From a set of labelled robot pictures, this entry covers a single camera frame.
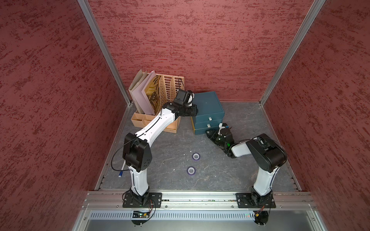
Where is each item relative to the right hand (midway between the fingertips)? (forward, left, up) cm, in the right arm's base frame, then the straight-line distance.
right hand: (206, 133), depth 97 cm
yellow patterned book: (+23, +37, +19) cm, 47 cm away
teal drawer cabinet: (+4, -2, +19) cm, 19 cm away
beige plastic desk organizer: (+39, +27, +12) cm, 48 cm away
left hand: (+4, +8, +18) cm, 20 cm away
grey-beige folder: (+25, +44, +28) cm, 58 cm away
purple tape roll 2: (-24, +11, -3) cm, 26 cm away
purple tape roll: (-17, +8, -3) cm, 19 cm away
